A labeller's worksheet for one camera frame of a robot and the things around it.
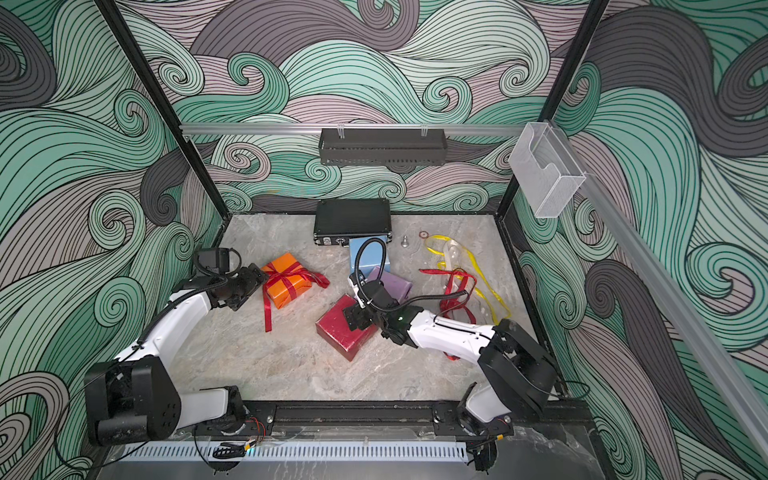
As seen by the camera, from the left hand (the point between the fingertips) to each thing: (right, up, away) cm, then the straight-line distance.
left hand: (259, 280), depth 86 cm
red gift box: (+23, -13, -5) cm, 27 cm away
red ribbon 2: (+61, -6, +11) cm, 62 cm away
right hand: (+28, -7, -2) cm, 29 cm away
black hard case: (+20, +19, +26) cm, 38 cm away
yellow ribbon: (+58, +3, +18) cm, 61 cm away
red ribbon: (+5, +1, +7) cm, 9 cm away
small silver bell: (+45, +10, +23) cm, 52 cm away
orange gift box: (+4, -3, +4) cm, 6 cm away
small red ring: (+53, +14, +28) cm, 62 cm away
